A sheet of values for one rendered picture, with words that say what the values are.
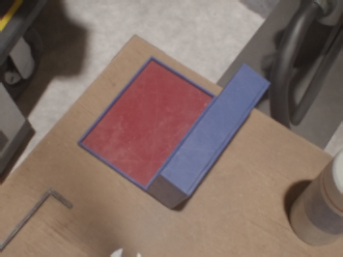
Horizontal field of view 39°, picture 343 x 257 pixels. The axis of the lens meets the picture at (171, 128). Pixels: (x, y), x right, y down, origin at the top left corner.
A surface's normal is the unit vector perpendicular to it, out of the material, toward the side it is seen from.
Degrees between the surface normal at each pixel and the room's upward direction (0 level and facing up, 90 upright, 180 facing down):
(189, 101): 0
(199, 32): 0
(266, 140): 0
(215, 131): 12
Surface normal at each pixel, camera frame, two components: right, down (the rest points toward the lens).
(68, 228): 0.00, -0.40
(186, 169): 0.18, -0.28
